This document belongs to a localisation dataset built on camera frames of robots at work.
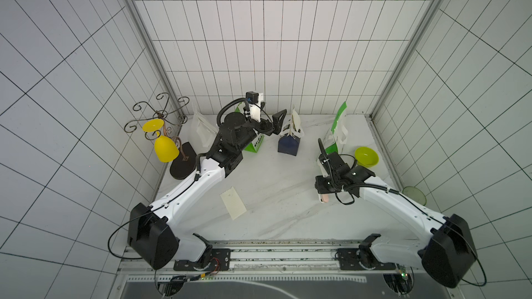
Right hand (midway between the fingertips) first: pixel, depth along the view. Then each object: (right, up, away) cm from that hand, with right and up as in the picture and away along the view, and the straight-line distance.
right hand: (317, 181), depth 84 cm
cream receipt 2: (-36, -10, +2) cm, 37 cm away
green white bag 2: (+7, +17, 0) cm, 18 cm away
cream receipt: (-7, +21, +11) cm, 25 cm away
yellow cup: (-61, +14, -4) cm, 63 cm away
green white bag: (-26, +16, +18) cm, 36 cm away
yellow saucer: (-63, +23, -10) cm, 68 cm away
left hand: (-19, +28, -13) cm, 36 cm away
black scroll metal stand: (-71, +22, -10) cm, 75 cm away
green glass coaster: (+36, -3, -7) cm, 36 cm away
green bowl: (+29, +8, +17) cm, 34 cm away
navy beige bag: (-11, +15, +12) cm, 22 cm away
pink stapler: (+1, -5, -8) cm, 9 cm away
